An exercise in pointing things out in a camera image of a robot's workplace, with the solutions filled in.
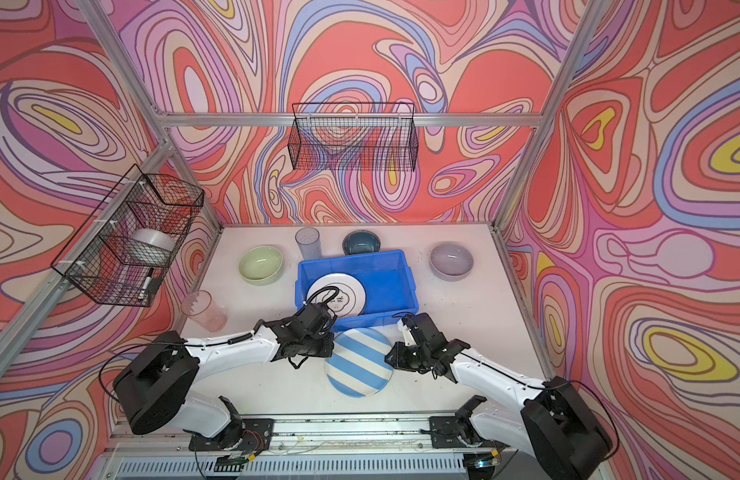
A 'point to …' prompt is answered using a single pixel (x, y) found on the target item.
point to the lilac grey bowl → (451, 261)
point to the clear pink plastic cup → (201, 307)
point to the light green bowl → (260, 265)
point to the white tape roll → (150, 246)
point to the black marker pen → (151, 272)
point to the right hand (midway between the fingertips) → (391, 366)
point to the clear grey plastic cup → (309, 242)
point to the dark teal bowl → (360, 242)
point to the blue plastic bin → (387, 279)
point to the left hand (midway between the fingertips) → (338, 347)
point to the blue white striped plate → (358, 365)
